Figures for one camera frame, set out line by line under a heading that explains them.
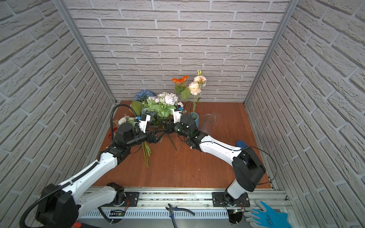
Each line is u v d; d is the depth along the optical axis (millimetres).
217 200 728
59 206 388
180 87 774
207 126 854
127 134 588
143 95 1102
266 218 681
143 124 670
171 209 701
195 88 759
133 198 729
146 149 903
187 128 588
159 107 681
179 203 729
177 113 693
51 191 391
